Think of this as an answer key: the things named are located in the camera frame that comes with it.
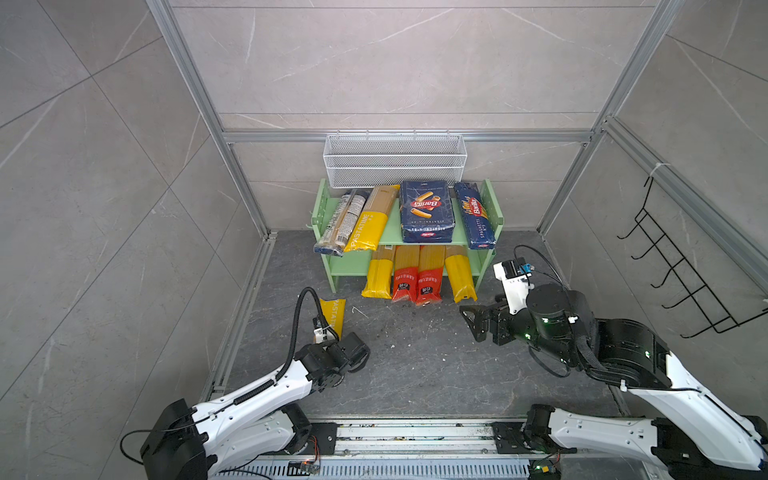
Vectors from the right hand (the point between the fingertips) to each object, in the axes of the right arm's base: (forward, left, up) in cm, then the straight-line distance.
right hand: (482, 305), depth 59 cm
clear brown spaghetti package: (+31, +31, -4) cm, 44 cm away
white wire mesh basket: (+60, +20, -5) cm, 63 cm away
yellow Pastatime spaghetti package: (+32, +23, -5) cm, 40 cm away
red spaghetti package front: (+26, +6, -20) cm, 33 cm away
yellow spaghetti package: (+22, -2, -19) cm, 30 cm away
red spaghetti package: (+23, +14, -19) cm, 32 cm away
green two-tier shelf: (+28, +29, -20) cm, 45 cm away
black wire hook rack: (-3, -47, -2) cm, 48 cm away
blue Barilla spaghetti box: (+28, -6, -4) cm, 29 cm away
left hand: (+3, +32, -28) cm, 42 cm away
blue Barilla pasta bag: (+31, +8, -2) cm, 32 cm away
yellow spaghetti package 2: (+23, +22, -19) cm, 37 cm away
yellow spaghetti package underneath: (+17, +37, -33) cm, 52 cm away
